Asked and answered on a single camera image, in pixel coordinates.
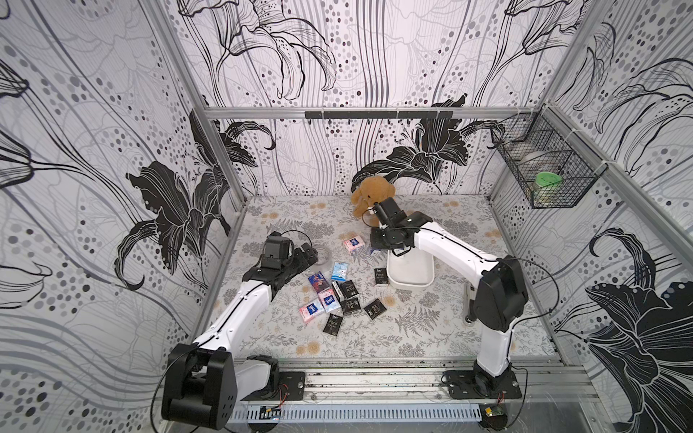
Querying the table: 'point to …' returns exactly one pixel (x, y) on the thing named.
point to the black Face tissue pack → (348, 288)
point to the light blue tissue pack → (339, 271)
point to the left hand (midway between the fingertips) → (312, 261)
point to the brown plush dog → (373, 189)
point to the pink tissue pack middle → (329, 300)
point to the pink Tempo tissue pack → (353, 243)
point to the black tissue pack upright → (337, 290)
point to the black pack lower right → (374, 308)
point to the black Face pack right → (381, 276)
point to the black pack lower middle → (350, 305)
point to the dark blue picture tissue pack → (318, 281)
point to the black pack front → (333, 324)
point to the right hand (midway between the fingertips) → (376, 238)
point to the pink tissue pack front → (309, 310)
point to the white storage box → (412, 271)
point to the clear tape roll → (323, 255)
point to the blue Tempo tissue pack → (374, 252)
